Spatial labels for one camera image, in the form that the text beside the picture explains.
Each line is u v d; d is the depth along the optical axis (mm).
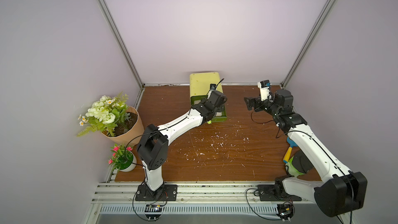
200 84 921
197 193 750
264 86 656
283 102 556
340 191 375
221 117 835
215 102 646
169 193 736
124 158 763
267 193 726
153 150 465
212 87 742
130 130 758
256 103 682
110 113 677
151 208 716
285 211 702
